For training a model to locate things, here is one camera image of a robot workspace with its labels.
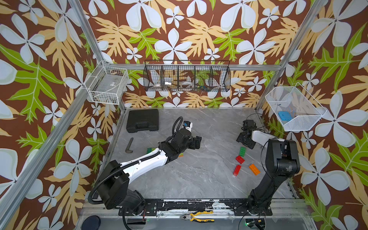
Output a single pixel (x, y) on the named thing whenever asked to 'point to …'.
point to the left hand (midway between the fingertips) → (196, 135)
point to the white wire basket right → (296, 110)
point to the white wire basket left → (107, 85)
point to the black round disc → (92, 222)
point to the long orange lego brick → (254, 169)
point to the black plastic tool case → (146, 119)
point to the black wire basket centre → (186, 75)
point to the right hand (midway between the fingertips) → (243, 141)
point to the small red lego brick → (240, 159)
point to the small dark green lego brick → (242, 151)
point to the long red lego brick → (236, 170)
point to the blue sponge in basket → (284, 116)
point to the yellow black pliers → (189, 217)
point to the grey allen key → (127, 150)
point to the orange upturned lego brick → (181, 155)
